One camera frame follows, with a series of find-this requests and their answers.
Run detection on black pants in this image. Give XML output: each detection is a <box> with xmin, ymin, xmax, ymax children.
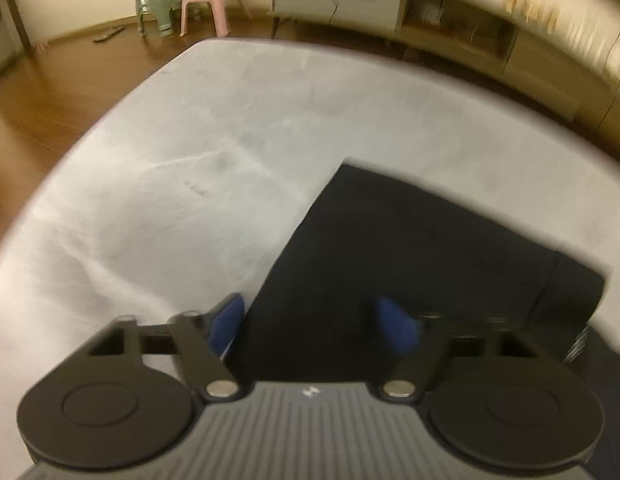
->
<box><xmin>230</xmin><ymin>161</ymin><xmax>606</xmax><ymax>392</ymax></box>

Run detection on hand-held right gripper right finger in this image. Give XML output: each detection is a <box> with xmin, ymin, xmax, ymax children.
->
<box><xmin>375</xmin><ymin>295</ymin><xmax>543</xmax><ymax>404</ymax></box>

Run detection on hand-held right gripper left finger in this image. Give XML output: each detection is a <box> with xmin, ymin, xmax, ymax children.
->
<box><xmin>86</xmin><ymin>292</ymin><xmax>247</xmax><ymax>404</ymax></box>

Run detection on grey door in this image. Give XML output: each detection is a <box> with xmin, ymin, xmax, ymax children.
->
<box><xmin>0</xmin><ymin>0</ymin><xmax>33</xmax><ymax>81</ymax></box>

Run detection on grey brown television cabinet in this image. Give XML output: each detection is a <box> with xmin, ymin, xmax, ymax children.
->
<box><xmin>265</xmin><ymin>0</ymin><xmax>620</xmax><ymax>137</ymax></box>

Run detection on flat dark item on floor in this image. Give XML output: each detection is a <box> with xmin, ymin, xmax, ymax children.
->
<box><xmin>92</xmin><ymin>25</ymin><xmax>126</xmax><ymax>44</ymax></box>

